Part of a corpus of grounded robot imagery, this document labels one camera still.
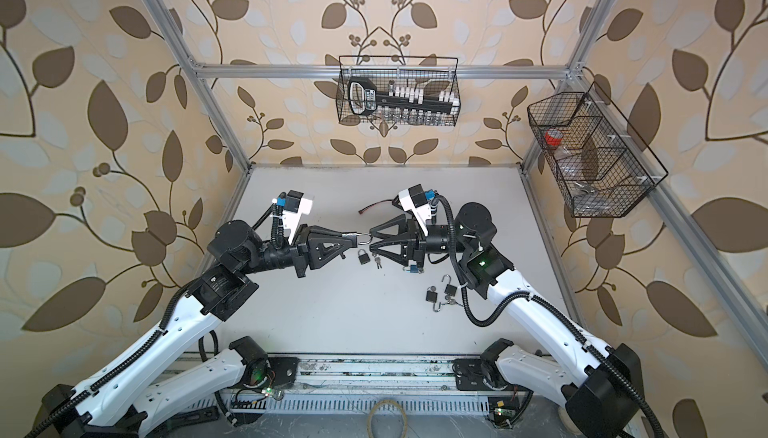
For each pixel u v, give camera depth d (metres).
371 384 0.74
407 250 0.53
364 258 0.94
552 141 0.89
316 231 0.55
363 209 1.08
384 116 0.88
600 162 0.82
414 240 0.52
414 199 0.52
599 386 0.37
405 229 0.58
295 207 0.51
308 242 0.51
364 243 0.56
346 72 0.91
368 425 0.67
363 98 0.85
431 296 0.87
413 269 0.93
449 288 0.89
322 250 0.58
